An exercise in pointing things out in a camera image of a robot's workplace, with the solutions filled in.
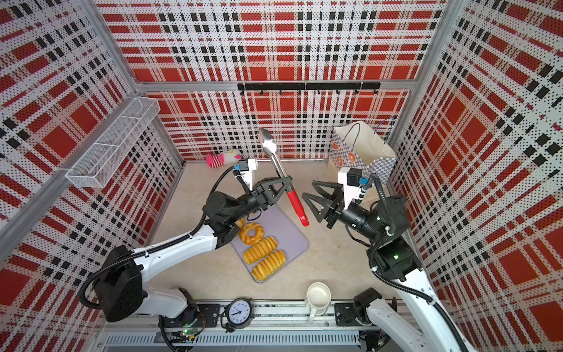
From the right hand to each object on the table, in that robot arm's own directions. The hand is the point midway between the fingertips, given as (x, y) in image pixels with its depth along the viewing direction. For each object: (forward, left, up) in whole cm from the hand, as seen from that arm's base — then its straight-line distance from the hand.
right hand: (308, 192), depth 54 cm
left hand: (+5, +4, -2) cm, 6 cm away
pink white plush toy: (+51, +38, -36) cm, 73 cm away
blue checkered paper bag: (+33, -21, -13) cm, 41 cm away
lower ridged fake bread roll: (-5, +14, -40) cm, 42 cm away
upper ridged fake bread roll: (+1, +18, -40) cm, 44 cm away
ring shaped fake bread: (+5, +22, -40) cm, 46 cm away
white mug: (-16, -5, -44) cm, 47 cm away
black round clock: (-21, +23, -40) cm, 51 cm away
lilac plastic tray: (+14, +11, -44) cm, 48 cm away
